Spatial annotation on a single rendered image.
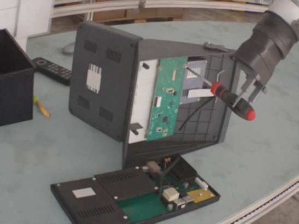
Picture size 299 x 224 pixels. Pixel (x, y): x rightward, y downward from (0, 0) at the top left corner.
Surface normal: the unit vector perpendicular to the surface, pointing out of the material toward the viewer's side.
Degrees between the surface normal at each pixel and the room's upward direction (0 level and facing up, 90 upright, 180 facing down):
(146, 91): 90
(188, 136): 90
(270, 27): 50
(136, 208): 0
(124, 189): 0
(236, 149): 0
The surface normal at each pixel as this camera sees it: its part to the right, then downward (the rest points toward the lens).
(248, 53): -0.53, -0.44
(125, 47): -0.59, 0.32
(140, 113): 0.55, 0.48
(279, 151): 0.14, -0.86
